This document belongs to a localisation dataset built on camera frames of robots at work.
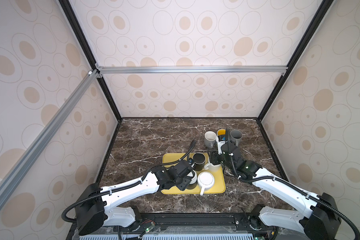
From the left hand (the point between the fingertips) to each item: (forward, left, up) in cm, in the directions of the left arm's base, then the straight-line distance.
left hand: (188, 177), depth 78 cm
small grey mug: (+26, -14, -1) cm, 29 cm away
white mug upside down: (-1, -9, -3) cm, 10 cm away
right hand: (+13, -13, +6) cm, 19 cm away
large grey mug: (+29, -32, -4) cm, 43 cm away
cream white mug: (+8, -16, -6) cm, 19 cm away
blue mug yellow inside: (+33, -24, -5) cm, 41 cm away
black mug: (+13, -7, -3) cm, 15 cm away
